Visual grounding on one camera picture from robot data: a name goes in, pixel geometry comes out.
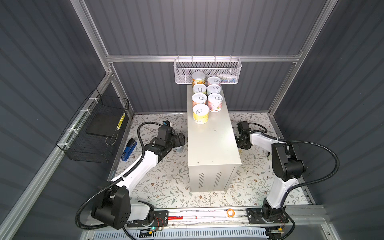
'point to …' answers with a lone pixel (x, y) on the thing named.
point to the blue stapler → (130, 148)
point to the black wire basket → (90, 136)
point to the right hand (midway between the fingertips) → (237, 144)
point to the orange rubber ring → (233, 213)
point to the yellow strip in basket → (121, 120)
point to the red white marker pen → (178, 217)
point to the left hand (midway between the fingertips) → (177, 137)
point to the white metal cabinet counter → (213, 156)
